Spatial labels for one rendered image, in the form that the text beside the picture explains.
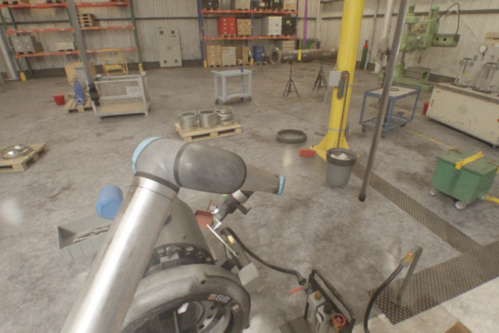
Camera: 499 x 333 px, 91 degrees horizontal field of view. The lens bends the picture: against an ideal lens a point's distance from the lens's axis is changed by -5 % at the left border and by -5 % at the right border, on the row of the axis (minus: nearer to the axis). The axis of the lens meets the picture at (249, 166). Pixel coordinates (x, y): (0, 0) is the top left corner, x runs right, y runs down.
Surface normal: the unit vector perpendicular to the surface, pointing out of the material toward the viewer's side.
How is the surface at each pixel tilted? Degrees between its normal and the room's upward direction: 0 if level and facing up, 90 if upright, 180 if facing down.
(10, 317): 0
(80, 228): 90
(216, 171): 72
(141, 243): 67
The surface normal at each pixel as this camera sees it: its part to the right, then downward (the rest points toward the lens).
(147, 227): 0.68, -0.06
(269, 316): -0.01, -0.88
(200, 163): 0.23, -0.18
